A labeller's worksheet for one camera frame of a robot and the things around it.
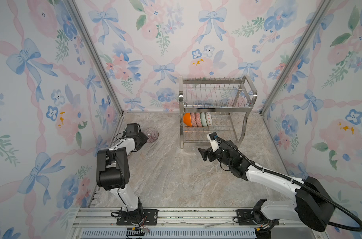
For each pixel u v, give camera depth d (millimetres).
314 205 412
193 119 1005
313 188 429
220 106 1107
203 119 1005
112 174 497
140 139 842
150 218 736
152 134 1034
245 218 729
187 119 1025
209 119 1005
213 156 728
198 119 1005
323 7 689
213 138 701
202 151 745
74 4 689
